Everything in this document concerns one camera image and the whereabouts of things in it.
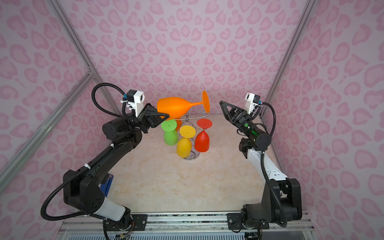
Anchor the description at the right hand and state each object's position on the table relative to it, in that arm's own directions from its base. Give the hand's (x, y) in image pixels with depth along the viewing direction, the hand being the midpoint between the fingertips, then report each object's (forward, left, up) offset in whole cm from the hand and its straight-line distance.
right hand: (223, 108), depth 56 cm
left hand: (-8, +19, +2) cm, 21 cm away
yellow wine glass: (-2, +16, -23) cm, 28 cm away
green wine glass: (+4, +24, -24) cm, 34 cm away
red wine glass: (+2, +8, -24) cm, 26 cm away
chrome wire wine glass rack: (+9, +16, -16) cm, 24 cm away
